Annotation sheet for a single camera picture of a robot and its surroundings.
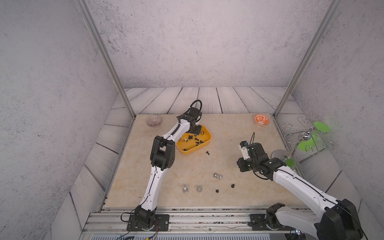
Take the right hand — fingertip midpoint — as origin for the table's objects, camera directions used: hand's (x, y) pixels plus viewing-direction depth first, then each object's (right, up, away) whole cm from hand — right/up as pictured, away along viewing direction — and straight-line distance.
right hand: (240, 161), depth 83 cm
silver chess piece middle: (-22, -15, -1) cm, 27 cm away
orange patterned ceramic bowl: (+25, +24, +32) cm, 47 cm away
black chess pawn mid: (-17, +2, +16) cm, 23 cm away
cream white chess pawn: (-31, +10, +22) cm, 39 cm away
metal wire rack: (+29, +16, -10) cm, 34 cm away
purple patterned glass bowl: (-56, +24, +32) cm, 69 cm away
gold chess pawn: (-34, +10, +22) cm, 41 cm away
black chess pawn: (-28, +12, +24) cm, 39 cm away
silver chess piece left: (-30, -15, -1) cm, 34 cm away
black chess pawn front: (-13, -16, 0) cm, 20 cm away
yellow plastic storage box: (-29, +8, +22) cm, 38 cm away
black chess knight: (-24, +11, +22) cm, 34 cm away
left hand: (-22, +17, +22) cm, 35 cm away
